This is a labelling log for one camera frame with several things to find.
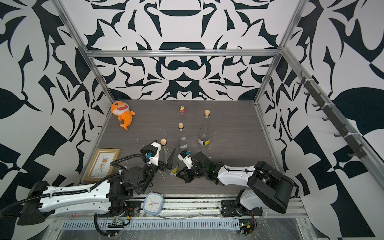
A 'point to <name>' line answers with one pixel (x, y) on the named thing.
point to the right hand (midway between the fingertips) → (176, 174)
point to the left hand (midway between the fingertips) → (162, 144)
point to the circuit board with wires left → (117, 223)
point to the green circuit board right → (246, 226)
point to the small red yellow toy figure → (182, 110)
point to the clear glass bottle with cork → (163, 156)
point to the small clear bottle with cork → (182, 137)
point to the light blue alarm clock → (153, 203)
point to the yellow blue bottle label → (174, 171)
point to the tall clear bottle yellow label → (205, 135)
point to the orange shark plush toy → (121, 109)
